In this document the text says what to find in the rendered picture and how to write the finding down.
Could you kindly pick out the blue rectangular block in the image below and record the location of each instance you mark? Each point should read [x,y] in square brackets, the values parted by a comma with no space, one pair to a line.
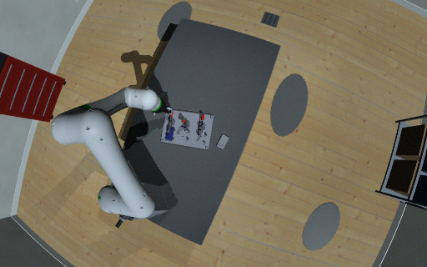
[169,136]

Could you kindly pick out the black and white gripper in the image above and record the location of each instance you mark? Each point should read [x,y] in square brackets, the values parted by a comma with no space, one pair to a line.
[167,109]

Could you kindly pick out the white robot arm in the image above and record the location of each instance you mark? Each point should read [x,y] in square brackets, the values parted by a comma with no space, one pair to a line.
[94,127]

